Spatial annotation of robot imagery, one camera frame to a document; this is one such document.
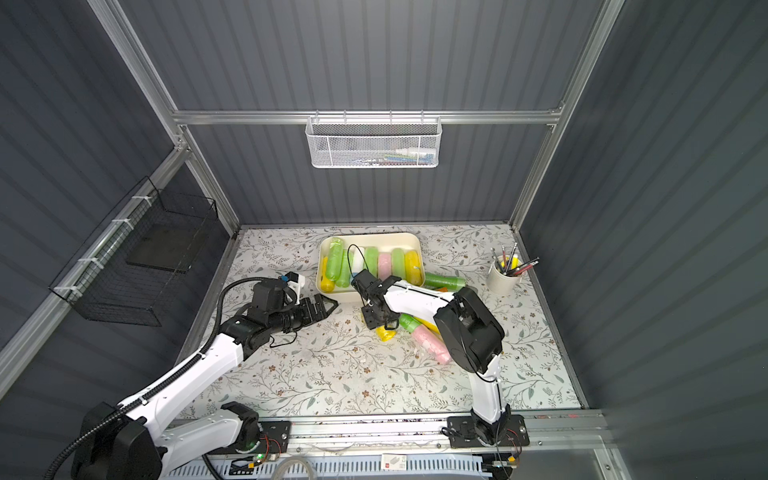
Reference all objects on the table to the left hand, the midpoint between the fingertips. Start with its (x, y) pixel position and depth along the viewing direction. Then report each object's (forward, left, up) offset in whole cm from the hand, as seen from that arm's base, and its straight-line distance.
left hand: (330, 311), depth 79 cm
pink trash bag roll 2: (-4, -28, -12) cm, 31 cm away
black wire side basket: (+5, +48, +13) cm, 50 cm away
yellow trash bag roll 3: (-1, -14, -13) cm, 19 cm away
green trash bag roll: (+17, -34, -11) cm, 40 cm away
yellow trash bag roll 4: (+2, -28, -11) cm, 30 cm away
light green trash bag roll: (+25, +3, -8) cm, 26 cm away
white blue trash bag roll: (+27, -5, -11) cm, 30 cm away
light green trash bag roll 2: (+22, -1, -11) cm, 24 cm away
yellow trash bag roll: (+16, +5, -12) cm, 21 cm away
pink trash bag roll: (+25, -14, -12) cm, 31 cm away
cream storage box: (+34, -15, -9) cm, 38 cm away
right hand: (+5, -13, -13) cm, 19 cm away
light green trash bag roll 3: (+26, -19, -12) cm, 34 cm away
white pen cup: (+14, -52, -3) cm, 54 cm away
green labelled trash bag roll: (+2, -22, -11) cm, 25 cm away
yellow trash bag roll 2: (+21, -24, -11) cm, 34 cm away
